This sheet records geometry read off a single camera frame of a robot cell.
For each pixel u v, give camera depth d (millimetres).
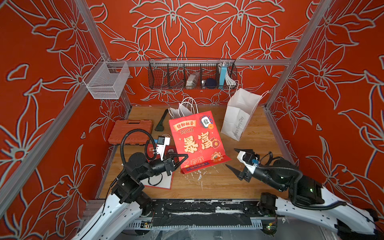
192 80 922
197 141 617
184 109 841
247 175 508
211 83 964
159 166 535
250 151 544
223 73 854
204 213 726
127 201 475
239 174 518
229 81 916
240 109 828
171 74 1005
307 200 427
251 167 469
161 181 570
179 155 580
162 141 550
